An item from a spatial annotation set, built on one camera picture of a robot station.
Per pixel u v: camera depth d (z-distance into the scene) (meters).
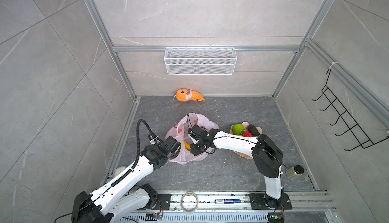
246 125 0.96
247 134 0.93
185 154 0.78
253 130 0.92
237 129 0.90
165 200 0.73
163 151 0.58
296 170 0.75
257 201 0.73
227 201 0.73
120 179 0.44
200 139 0.68
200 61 1.00
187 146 0.86
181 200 0.73
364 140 0.58
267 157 0.48
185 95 1.11
